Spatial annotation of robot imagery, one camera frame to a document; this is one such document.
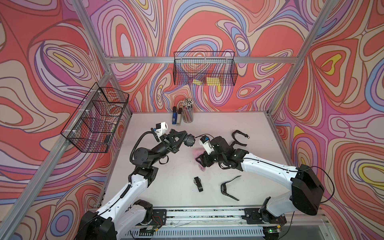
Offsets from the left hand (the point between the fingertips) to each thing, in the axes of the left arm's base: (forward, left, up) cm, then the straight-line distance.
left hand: (187, 138), depth 60 cm
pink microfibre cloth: (+8, -4, -25) cm, 27 cm away
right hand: (+3, -7, -25) cm, 26 cm away
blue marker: (+45, +12, -33) cm, 57 cm away
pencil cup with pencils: (+41, +2, -22) cm, 47 cm away
